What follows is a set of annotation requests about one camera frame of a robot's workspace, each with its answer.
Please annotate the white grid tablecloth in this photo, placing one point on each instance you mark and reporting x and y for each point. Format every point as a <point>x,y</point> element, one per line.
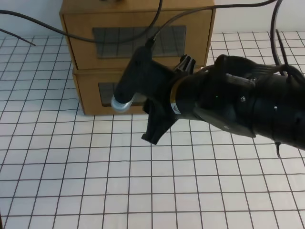
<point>61,169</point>

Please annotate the lower brown cardboard shoebox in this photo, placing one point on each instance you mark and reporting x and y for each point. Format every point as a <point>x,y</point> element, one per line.
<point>95,89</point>

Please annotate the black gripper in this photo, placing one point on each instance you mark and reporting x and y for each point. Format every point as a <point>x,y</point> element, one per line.
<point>157,89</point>

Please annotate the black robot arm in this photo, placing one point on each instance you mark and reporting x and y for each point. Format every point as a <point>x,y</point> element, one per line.
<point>235,95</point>

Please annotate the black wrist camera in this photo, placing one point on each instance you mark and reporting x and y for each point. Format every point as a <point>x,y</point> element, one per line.
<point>142,76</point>

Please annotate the brown cardboard shoebox drawer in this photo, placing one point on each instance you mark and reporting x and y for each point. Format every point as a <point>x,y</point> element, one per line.
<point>188,35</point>

